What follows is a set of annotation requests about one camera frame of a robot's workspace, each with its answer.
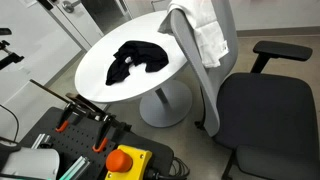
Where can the grey office chair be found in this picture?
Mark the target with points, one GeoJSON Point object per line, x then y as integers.
{"type": "Point", "coordinates": [266, 106]}

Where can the short aluminium extrusion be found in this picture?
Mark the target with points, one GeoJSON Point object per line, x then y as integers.
{"type": "Point", "coordinates": [40, 140]}

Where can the grey table pedestal base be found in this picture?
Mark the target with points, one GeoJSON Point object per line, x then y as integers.
{"type": "Point", "coordinates": [166, 106]}

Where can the dark brown wooden slat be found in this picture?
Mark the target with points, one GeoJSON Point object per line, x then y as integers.
{"type": "Point", "coordinates": [50, 91]}

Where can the long aluminium extrusion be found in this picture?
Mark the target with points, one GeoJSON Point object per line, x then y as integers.
{"type": "Point", "coordinates": [76, 166]}

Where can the black perforated mounting board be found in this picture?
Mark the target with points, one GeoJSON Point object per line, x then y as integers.
{"type": "Point", "coordinates": [80, 140]}

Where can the white cloth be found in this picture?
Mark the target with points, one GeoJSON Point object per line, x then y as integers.
{"type": "Point", "coordinates": [206, 36]}

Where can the yellow emergency stop box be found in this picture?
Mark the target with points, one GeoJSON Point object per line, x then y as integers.
{"type": "Point", "coordinates": [133, 165]}

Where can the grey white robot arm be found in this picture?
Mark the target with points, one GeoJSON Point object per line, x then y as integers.
{"type": "Point", "coordinates": [30, 163]}

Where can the black cloth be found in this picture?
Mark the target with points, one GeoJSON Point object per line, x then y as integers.
{"type": "Point", "coordinates": [146, 55]}

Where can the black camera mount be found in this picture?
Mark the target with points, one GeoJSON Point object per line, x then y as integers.
{"type": "Point", "coordinates": [8, 58]}

